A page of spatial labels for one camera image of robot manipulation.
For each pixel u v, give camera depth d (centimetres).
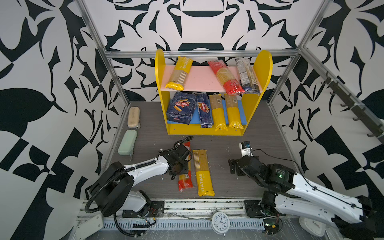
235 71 81
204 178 82
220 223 67
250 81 70
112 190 42
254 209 74
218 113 91
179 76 71
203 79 75
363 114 55
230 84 67
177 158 68
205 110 91
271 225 71
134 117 105
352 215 41
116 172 45
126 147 91
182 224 65
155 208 73
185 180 80
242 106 94
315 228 67
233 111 92
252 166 51
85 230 69
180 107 90
